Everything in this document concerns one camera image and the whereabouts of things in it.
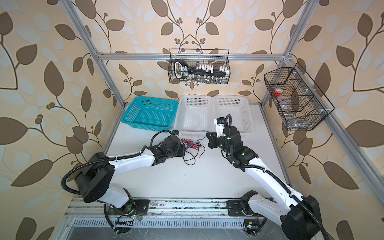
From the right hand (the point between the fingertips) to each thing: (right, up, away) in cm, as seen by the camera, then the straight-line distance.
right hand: (207, 135), depth 76 cm
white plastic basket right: (+27, +18, +39) cm, 50 cm away
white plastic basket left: (-8, +11, +38) cm, 41 cm away
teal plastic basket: (-41, +12, +39) cm, 58 cm away
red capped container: (+39, +23, +4) cm, 46 cm away
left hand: (-11, -8, +11) cm, 18 cm away
